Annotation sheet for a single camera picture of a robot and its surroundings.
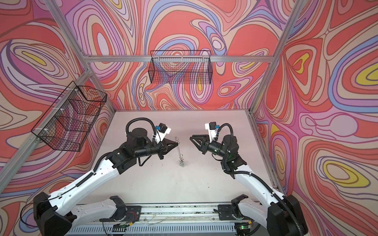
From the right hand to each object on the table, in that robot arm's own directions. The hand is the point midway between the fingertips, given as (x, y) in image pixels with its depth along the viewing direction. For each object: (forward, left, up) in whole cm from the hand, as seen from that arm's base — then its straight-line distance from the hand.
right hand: (192, 141), depth 72 cm
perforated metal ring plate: (-4, +7, +1) cm, 8 cm away
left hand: (-3, +6, +3) cm, 8 cm away
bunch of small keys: (-7, +6, -10) cm, 13 cm away
